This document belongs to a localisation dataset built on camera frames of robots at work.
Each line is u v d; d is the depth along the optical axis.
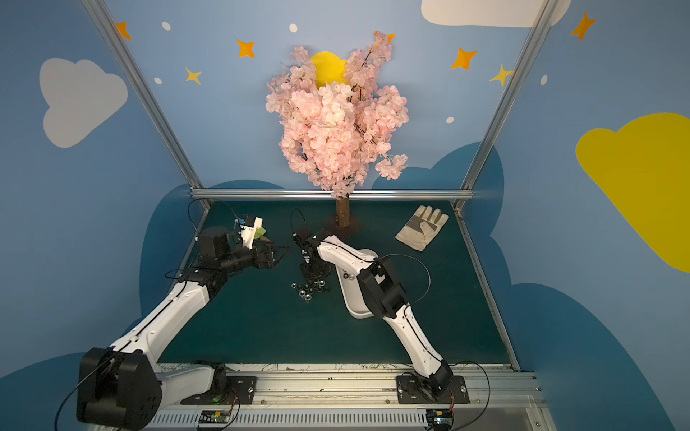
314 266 0.84
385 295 0.61
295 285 0.96
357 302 0.94
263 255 0.71
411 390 0.75
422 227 1.14
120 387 0.39
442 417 0.73
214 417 0.72
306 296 0.93
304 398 0.74
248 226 0.71
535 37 0.74
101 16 0.69
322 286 0.95
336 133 0.62
